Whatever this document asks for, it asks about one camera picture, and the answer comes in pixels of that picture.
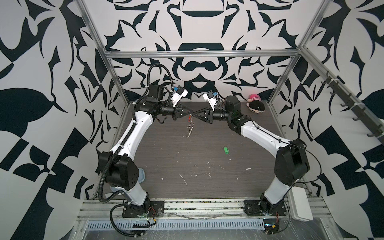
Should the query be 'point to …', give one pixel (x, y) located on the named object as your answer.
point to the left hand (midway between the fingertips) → (193, 109)
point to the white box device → (299, 204)
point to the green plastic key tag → (226, 150)
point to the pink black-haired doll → (255, 103)
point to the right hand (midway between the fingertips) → (194, 114)
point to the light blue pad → (142, 175)
